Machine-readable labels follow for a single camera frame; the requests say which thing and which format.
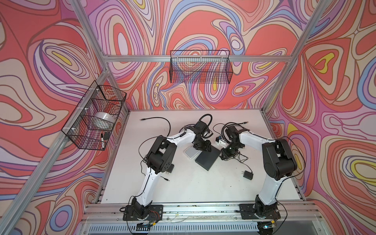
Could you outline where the white small network switch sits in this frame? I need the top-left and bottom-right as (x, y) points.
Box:
(184, 146), (202, 160)

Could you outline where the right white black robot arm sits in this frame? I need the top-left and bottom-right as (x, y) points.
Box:
(220, 125), (297, 218)

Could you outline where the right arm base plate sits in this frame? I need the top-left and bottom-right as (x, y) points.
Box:
(237, 203), (281, 220)

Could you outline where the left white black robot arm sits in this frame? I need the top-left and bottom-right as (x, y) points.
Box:
(131, 120), (211, 214)

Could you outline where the black power adapter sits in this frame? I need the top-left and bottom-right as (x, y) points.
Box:
(234, 152), (254, 181)
(161, 164), (174, 181)

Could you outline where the left black wire basket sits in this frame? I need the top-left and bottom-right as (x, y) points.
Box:
(61, 81), (127, 151)

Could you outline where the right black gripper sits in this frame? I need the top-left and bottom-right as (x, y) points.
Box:
(220, 140), (243, 160)

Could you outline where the white roll in basket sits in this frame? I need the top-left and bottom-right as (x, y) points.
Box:
(95, 112), (116, 123)

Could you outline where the back black wire basket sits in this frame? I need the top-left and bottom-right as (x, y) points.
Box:
(169, 49), (233, 84)

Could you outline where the black wire basket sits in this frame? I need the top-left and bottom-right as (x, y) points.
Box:
(169, 49), (233, 84)
(61, 81), (127, 151)

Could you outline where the black ethernet cable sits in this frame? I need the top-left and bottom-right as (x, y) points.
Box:
(221, 121), (249, 142)
(140, 117), (171, 137)

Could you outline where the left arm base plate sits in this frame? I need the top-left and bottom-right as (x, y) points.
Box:
(119, 204), (164, 221)

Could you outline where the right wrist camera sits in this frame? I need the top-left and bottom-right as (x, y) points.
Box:
(215, 136), (228, 148)

